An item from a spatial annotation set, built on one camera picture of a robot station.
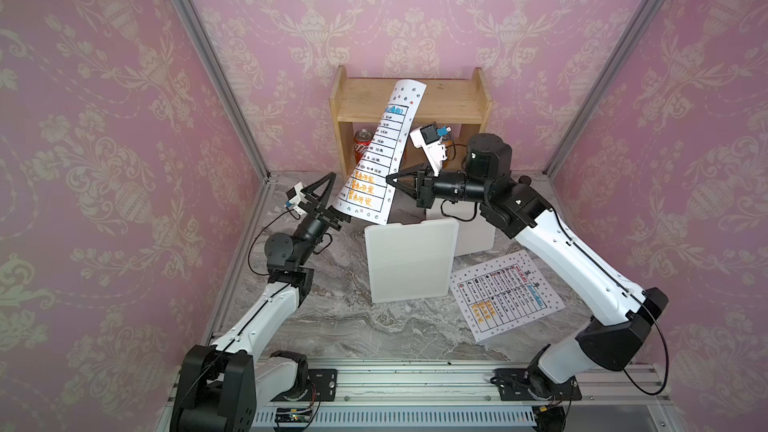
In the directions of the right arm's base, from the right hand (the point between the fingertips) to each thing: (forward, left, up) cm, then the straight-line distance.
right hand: (391, 179), depth 59 cm
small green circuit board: (-33, +26, -45) cm, 62 cm away
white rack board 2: (-1, -20, -19) cm, 28 cm away
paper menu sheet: (-6, -32, -45) cm, 56 cm away
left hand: (+3, +9, -5) cm, 11 cm away
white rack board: (-4, -4, -26) cm, 27 cm away
